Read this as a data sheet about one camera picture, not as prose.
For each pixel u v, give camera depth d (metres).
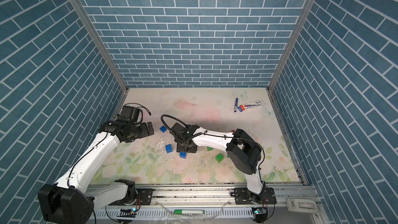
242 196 0.74
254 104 1.11
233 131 0.95
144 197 0.74
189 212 0.70
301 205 0.71
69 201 0.37
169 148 0.87
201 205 0.72
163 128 0.96
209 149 0.89
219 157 0.83
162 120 0.70
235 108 1.08
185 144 0.62
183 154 0.85
